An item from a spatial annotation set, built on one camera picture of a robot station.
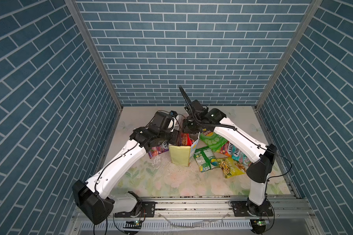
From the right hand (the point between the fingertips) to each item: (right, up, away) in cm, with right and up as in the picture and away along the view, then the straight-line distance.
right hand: (184, 129), depth 78 cm
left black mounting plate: (-19, -41, -4) cm, 45 cm away
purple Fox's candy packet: (-19, -15, +15) cm, 29 cm away
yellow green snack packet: (+27, -23, +7) cm, 36 cm away
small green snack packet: (+13, -19, +11) cm, 26 cm away
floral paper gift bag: (-1, -14, -1) cm, 14 cm away
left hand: (-1, -3, -4) cm, 5 cm away
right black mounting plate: (+29, -41, -4) cm, 50 cm away
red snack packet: (+1, -6, -3) cm, 7 cm away
